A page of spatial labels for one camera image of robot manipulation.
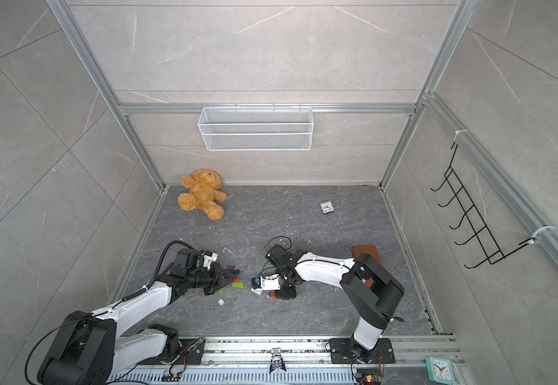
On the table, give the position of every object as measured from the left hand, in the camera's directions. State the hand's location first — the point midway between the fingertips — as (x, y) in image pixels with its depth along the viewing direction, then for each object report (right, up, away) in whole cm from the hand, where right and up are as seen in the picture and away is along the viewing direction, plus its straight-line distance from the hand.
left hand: (239, 274), depth 83 cm
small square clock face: (+36, +24, +27) cm, 51 cm away
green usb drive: (-1, -5, +3) cm, 6 cm away
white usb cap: (-7, -10, +1) cm, 12 cm away
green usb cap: (-7, -6, +1) cm, 9 cm away
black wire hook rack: (+68, +12, -26) cm, 73 cm away
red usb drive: (+12, -8, +2) cm, 14 cm away
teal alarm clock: (+62, -24, -14) cm, 68 cm away
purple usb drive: (-5, 0, +9) cm, 10 cm away
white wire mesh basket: (+4, +57, +18) cm, 60 cm away
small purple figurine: (+14, -22, -13) cm, 29 cm away
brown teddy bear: (-21, +30, +24) cm, 44 cm away
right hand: (+15, -6, +4) cm, 17 cm away
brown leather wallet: (+51, +6, +13) cm, 53 cm away
